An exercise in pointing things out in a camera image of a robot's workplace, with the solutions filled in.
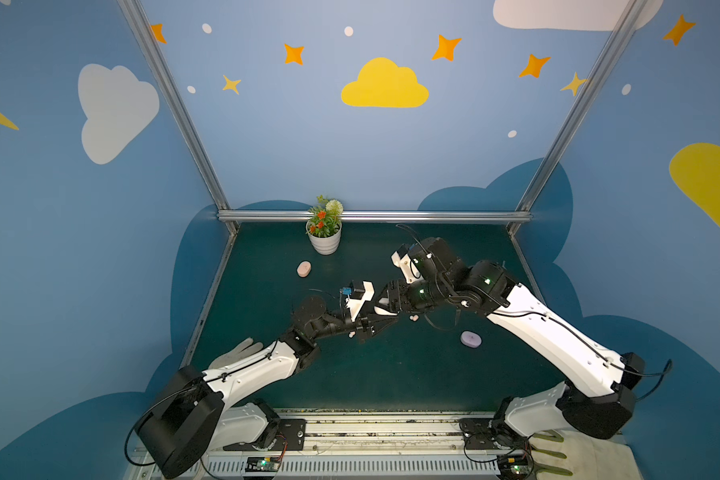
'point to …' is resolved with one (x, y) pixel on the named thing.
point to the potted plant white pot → (324, 245)
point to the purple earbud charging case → (470, 339)
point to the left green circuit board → (262, 464)
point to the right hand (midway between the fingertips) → (384, 300)
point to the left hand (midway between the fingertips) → (396, 313)
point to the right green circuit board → (513, 466)
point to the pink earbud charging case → (303, 269)
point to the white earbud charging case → (382, 311)
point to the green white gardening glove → (589, 458)
